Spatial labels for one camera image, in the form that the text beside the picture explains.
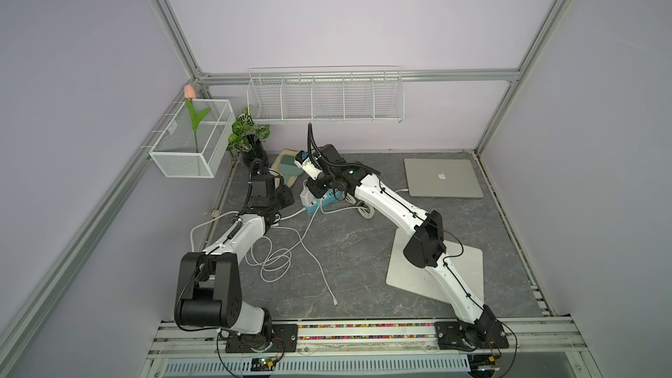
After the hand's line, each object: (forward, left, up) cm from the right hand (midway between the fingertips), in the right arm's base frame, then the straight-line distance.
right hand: (308, 179), depth 88 cm
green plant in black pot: (+13, +22, +7) cm, 26 cm away
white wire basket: (-1, +37, +16) cm, 40 cm away
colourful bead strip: (-44, -18, -19) cm, 51 cm away
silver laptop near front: (-22, -54, -18) cm, 61 cm away
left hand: (-2, +7, -5) cm, 9 cm away
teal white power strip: (0, +1, -14) cm, 14 cm away
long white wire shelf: (+33, -4, +12) cm, 35 cm away
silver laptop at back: (+15, -54, -18) cm, 59 cm away
